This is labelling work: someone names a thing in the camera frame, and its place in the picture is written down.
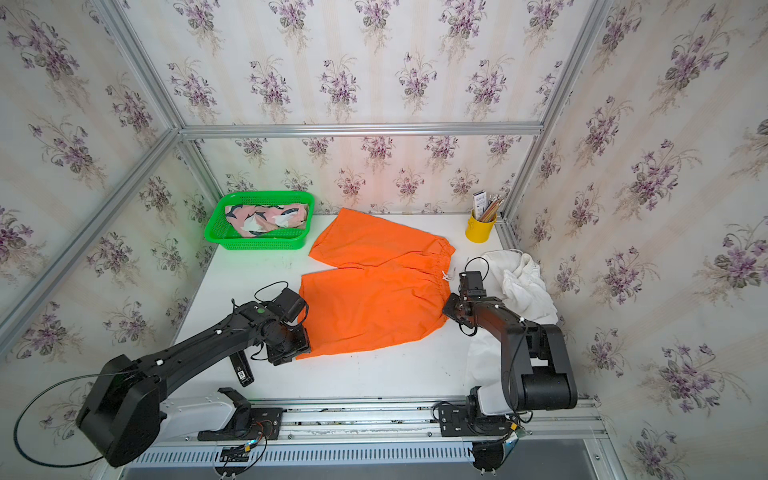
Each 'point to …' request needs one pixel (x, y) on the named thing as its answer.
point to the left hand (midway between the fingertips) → (310, 355)
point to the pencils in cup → (485, 210)
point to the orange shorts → (385, 284)
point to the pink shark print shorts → (253, 220)
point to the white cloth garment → (513, 277)
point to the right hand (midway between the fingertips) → (452, 310)
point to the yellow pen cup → (479, 231)
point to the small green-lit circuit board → (236, 453)
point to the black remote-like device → (242, 367)
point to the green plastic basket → (221, 232)
